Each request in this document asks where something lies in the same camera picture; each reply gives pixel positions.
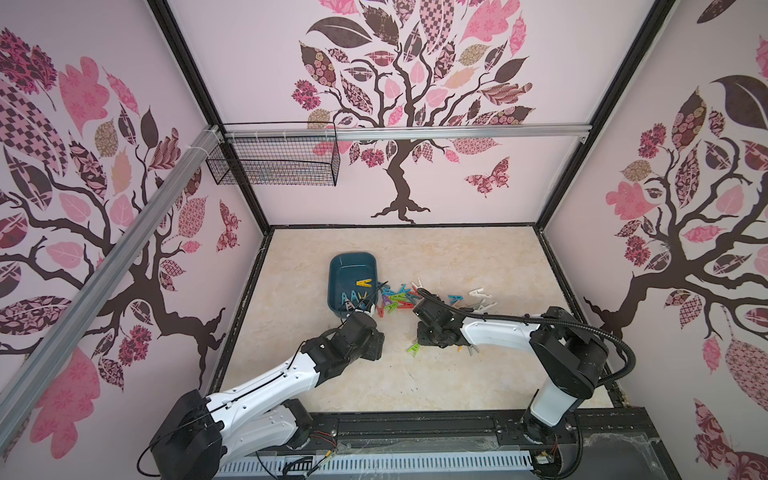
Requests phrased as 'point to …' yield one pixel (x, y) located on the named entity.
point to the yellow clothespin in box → (364, 283)
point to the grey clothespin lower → (470, 349)
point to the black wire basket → (276, 162)
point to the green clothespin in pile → (415, 348)
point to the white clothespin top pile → (419, 286)
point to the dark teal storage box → (352, 283)
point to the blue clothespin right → (456, 298)
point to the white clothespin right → (476, 293)
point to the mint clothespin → (482, 308)
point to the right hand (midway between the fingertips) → (421, 334)
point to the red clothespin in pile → (405, 305)
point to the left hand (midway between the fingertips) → (373, 342)
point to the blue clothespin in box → (343, 298)
